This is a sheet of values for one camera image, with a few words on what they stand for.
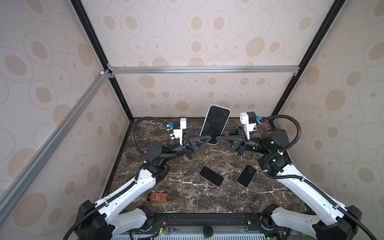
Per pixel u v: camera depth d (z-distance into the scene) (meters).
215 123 0.50
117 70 0.92
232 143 0.50
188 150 0.50
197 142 0.53
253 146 0.51
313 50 0.82
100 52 0.82
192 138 0.52
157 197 0.78
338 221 0.38
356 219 0.37
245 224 0.74
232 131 0.55
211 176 0.90
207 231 0.63
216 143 0.55
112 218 0.41
